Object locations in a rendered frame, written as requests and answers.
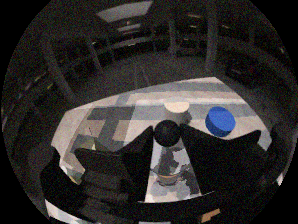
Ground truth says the glass french press with black handle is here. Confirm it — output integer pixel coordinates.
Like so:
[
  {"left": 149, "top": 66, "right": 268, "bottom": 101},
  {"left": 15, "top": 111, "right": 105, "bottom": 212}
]
[{"left": 150, "top": 119, "right": 190, "bottom": 186}]

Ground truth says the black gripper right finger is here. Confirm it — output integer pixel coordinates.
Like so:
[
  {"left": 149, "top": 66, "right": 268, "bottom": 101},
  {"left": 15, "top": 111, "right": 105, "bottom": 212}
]
[{"left": 180, "top": 123, "right": 262, "bottom": 194}]

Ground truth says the blue short cylinder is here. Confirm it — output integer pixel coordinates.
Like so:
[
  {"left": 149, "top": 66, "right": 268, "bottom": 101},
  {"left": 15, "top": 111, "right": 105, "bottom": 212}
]
[{"left": 205, "top": 107, "right": 235, "bottom": 137}]

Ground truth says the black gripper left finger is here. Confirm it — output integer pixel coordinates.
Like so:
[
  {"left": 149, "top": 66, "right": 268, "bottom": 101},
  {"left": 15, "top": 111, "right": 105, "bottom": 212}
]
[{"left": 74, "top": 125, "right": 154, "bottom": 202}]

